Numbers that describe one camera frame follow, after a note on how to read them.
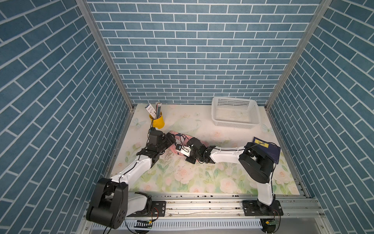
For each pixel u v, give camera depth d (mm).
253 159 554
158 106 988
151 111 994
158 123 1025
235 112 1160
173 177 848
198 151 716
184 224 770
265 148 978
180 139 1050
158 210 726
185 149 785
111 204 403
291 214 725
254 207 727
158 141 685
